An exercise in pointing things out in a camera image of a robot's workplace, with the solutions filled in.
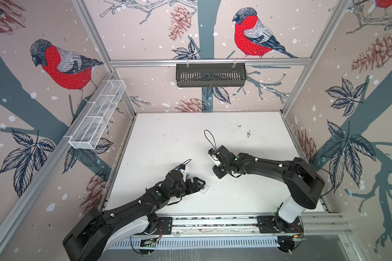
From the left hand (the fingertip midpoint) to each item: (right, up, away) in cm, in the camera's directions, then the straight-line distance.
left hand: (200, 186), depth 78 cm
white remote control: (+2, -3, +5) cm, 7 cm away
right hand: (+8, +4, +10) cm, 14 cm away
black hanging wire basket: (+7, +64, +26) cm, 69 cm away
